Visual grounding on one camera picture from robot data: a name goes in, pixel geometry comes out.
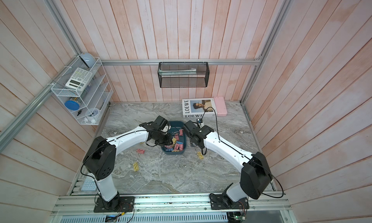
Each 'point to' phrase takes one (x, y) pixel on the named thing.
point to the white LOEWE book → (199, 107)
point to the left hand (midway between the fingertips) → (171, 144)
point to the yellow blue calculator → (89, 184)
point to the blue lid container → (71, 105)
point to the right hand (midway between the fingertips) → (202, 138)
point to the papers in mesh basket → (178, 73)
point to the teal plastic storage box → (176, 125)
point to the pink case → (221, 106)
